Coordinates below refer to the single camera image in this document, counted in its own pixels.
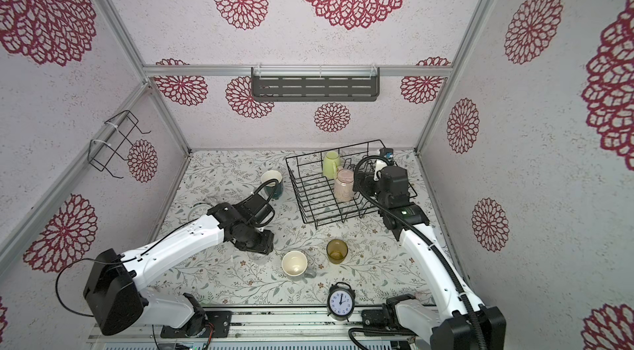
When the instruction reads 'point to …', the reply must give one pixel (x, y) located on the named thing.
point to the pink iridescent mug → (344, 185)
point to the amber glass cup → (337, 250)
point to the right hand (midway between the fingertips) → (371, 168)
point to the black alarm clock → (341, 300)
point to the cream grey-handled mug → (294, 265)
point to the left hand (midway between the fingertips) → (265, 252)
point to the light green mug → (330, 163)
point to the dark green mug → (270, 186)
